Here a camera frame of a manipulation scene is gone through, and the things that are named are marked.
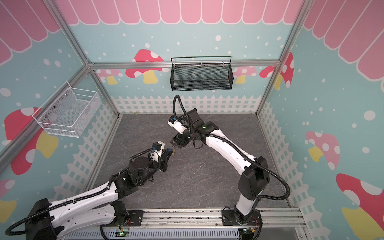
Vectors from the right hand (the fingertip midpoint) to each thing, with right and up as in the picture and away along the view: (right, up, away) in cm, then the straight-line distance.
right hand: (176, 137), depth 78 cm
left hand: (-3, -8, -2) cm, 9 cm away
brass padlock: (0, -7, -4) cm, 7 cm away
